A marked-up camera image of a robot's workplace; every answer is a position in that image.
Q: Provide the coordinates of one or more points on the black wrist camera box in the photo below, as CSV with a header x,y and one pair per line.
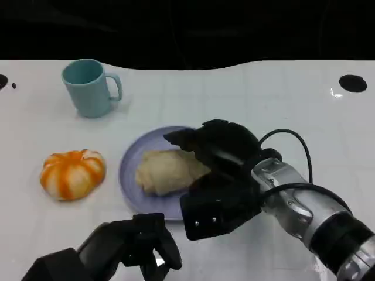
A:
x,y
216,213
55,266

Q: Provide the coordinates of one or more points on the pale green mug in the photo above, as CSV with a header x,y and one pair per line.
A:
x,y
86,92

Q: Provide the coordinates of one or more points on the black table grommet at edge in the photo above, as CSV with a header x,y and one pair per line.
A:
x,y
2,81

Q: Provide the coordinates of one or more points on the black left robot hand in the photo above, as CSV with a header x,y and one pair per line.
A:
x,y
132,243

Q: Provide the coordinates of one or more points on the orange and white bread roll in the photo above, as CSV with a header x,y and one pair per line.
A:
x,y
73,175

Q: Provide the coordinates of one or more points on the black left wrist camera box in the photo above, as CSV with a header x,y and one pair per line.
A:
x,y
55,266

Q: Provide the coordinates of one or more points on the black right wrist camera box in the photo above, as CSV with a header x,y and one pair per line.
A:
x,y
216,213

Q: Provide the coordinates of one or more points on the lilac plate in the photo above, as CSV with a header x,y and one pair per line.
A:
x,y
132,175

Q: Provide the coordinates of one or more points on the large black table grommet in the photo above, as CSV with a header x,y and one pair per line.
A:
x,y
352,83

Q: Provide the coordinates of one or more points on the beige towel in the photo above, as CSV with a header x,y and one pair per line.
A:
x,y
167,172

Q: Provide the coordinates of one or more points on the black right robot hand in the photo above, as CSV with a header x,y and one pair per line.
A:
x,y
228,146

